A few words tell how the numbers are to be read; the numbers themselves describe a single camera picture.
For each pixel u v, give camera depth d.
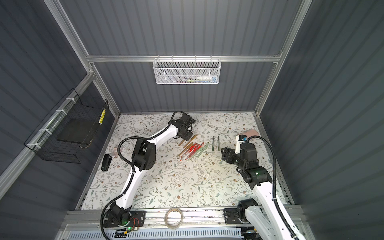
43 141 0.62
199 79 0.91
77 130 0.75
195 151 0.99
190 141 1.02
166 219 0.74
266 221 0.54
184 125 0.82
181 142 1.02
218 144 1.02
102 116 0.83
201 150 0.99
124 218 0.65
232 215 0.74
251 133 1.06
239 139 0.69
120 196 0.64
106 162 0.91
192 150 0.99
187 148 0.99
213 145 1.02
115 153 0.96
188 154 0.97
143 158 0.65
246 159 0.56
